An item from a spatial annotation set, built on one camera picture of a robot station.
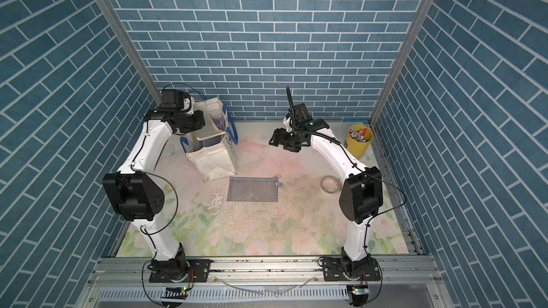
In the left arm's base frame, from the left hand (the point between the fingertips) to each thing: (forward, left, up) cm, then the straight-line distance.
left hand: (210, 120), depth 88 cm
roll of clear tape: (-17, -52, -23) cm, 59 cm away
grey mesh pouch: (-18, -18, -25) cm, 36 cm away
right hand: (-9, -28, -4) cm, 30 cm away
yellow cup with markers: (+1, -66, -12) cm, 67 cm away
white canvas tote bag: (-13, -2, -4) cm, 13 cm away
